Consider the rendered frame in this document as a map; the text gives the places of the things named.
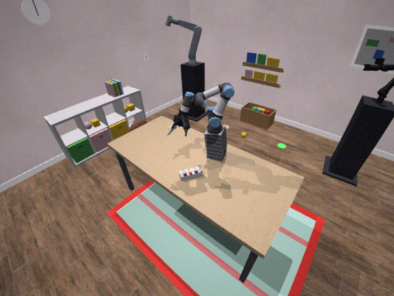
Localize white power strip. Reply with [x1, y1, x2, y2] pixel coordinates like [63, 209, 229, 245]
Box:
[179, 165, 203, 180]

